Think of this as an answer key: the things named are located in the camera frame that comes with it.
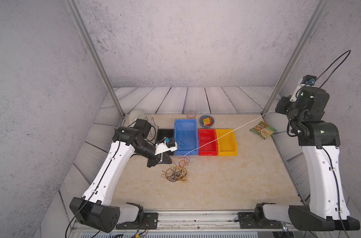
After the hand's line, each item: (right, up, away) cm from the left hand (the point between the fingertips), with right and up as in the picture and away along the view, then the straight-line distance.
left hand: (170, 159), depth 67 cm
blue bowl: (+19, +17, +46) cm, 52 cm away
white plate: (-25, +22, +31) cm, 46 cm away
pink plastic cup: (+12, +23, +49) cm, 55 cm away
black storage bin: (-8, +10, +31) cm, 33 cm away
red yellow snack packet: (+23, +18, +44) cm, 53 cm away
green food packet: (+64, +12, +43) cm, 78 cm away
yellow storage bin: (+35, +2, +34) cm, 49 cm away
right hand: (+48, +27, -8) cm, 56 cm away
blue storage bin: (+7, +8, +44) cm, 45 cm away
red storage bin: (+21, +8, +35) cm, 42 cm away
